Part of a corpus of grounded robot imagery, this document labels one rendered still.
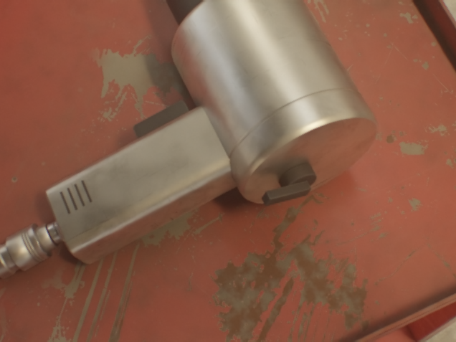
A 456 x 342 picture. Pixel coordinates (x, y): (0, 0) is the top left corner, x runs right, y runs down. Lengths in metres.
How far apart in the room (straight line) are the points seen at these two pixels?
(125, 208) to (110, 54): 0.14
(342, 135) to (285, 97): 0.04
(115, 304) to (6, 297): 0.07
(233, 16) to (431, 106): 0.17
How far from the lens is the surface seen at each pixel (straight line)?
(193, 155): 0.51
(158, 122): 0.53
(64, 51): 0.61
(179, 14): 0.56
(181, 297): 0.54
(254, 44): 0.50
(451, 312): 0.77
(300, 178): 0.50
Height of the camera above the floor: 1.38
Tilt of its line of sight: 70 degrees down
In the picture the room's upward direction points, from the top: straight up
